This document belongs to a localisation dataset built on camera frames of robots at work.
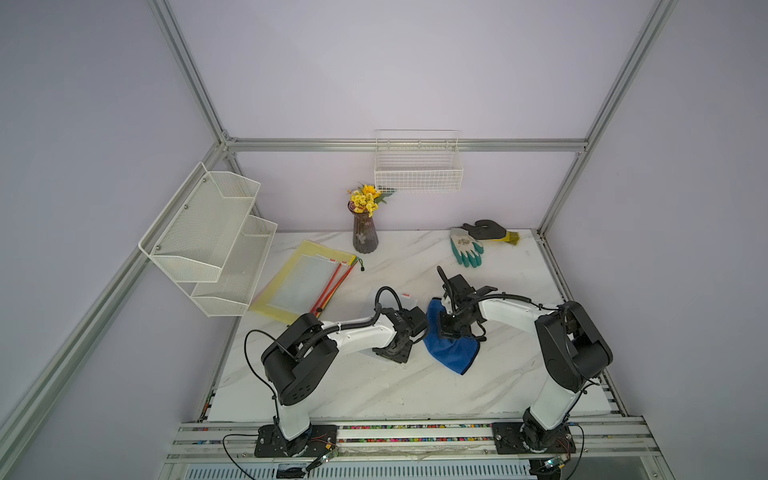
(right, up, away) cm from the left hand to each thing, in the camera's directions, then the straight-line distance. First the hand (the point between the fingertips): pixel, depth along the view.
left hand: (390, 355), depth 88 cm
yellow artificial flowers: (-8, +49, +8) cm, 50 cm away
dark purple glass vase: (-10, +38, +19) cm, 44 cm away
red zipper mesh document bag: (-21, +19, +13) cm, 31 cm away
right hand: (+16, +4, +4) cm, 17 cm away
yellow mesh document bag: (-44, +14, +11) cm, 48 cm away
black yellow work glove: (+40, +41, +34) cm, 67 cm away
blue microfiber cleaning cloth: (+20, +1, -2) cm, 20 cm away
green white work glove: (+29, +33, +27) cm, 51 cm away
